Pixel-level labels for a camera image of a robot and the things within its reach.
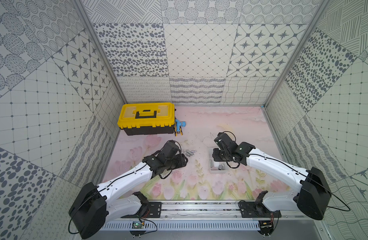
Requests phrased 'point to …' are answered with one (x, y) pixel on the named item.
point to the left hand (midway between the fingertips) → (186, 158)
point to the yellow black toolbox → (147, 118)
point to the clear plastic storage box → (217, 167)
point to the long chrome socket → (211, 163)
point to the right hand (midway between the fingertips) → (216, 156)
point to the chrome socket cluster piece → (189, 153)
